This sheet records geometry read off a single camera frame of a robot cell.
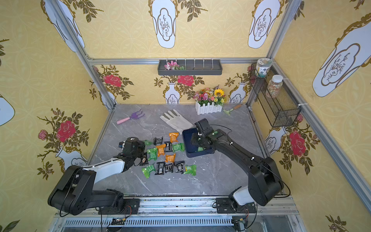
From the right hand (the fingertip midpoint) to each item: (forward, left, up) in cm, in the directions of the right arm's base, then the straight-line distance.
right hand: (196, 138), depth 86 cm
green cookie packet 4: (0, +11, -11) cm, 16 cm away
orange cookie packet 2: (-4, +23, -10) cm, 25 cm away
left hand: (+1, +36, -6) cm, 36 cm away
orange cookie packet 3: (+7, +16, -11) cm, 21 cm away
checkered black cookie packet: (-12, +10, -11) cm, 19 cm away
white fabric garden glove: (+23, +17, -11) cm, 31 cm away
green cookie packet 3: (-5, +27, -10) cm, 30 cm away
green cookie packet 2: (-15, +3, -11) cm, 18 cm away
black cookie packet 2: (-15, +16, -10) cm, 24 cm away
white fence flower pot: (+33, -10, -8) cm, 35 cm away
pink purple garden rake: (+28, +50, -13) cm, 59 cm away
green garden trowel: (+34, -25, -13) cm, 44 cm away
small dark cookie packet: (+3, +26, -10) cm, 28 cm away
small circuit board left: (-41, +39, -14) cm, 58 cm away
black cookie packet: (-15, +21, -10) cm, 28 cm away
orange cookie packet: (-9, +16, -11) cm, 21 cm away
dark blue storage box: (-3, +3, -10) cm, 11 cm away
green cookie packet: (-16, +29, -11) cm, 35 cm away
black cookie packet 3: (0, +18, -10) cm, 21 cm away
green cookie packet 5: (-2, -3, -10) cm, 10 cm away
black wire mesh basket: (+16, -46, +15) cm, 51 cm away
